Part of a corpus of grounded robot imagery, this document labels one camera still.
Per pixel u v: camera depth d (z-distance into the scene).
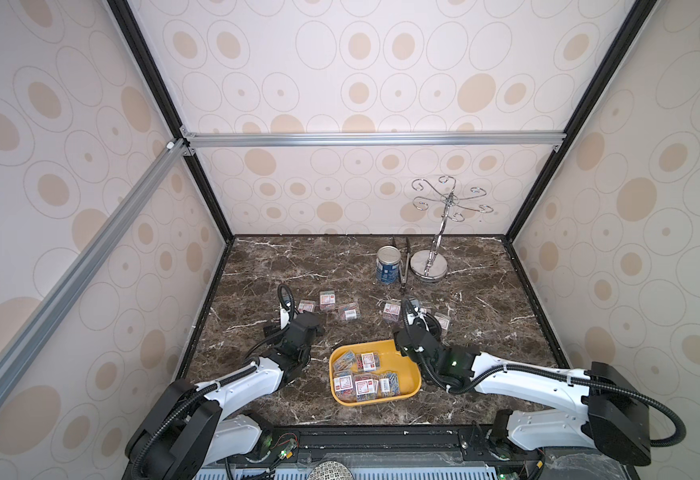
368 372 0.83
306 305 0.97
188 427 0.41
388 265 1.00
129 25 0.69
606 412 0.41
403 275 1.06
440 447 0.75
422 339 0.59
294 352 0.66
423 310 0.97
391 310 0.97
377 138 0.92
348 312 0.97
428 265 1.09
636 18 0.69
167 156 0.83
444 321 0.94
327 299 0.99
